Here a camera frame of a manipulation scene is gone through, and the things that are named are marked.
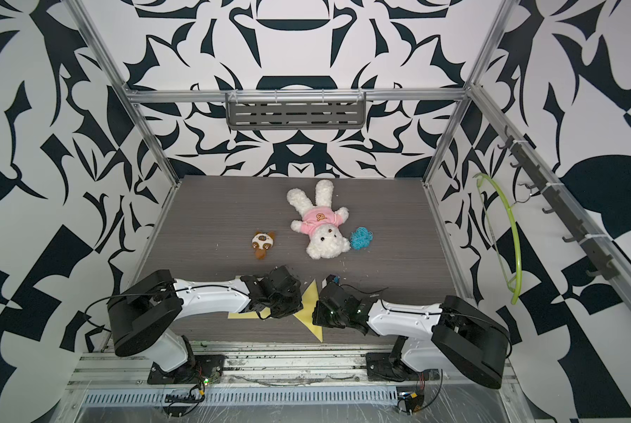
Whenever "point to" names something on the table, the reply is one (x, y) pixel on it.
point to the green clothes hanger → (511, 286)
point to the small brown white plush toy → (261, 242)
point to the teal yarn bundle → (361, 238)
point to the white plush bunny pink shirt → (320, 221)
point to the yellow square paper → (308, 300)
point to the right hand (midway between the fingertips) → (310, 313)
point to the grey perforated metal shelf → (296, 115)
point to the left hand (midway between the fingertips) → (307, 302)
